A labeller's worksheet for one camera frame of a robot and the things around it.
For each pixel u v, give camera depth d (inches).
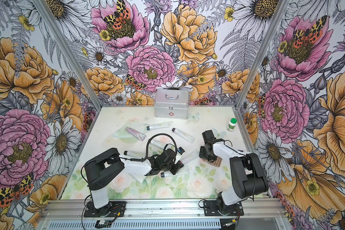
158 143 38.1
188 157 36.1
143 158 27.0
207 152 31.0
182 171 33.4
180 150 31.5
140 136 40.2
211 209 29.0
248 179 17.6
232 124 39.4
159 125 42.7
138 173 25.2
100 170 19.0
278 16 29.4
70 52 35.2
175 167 31.3
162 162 27.6
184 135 40.4
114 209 29.2
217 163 35.0
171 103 42.6
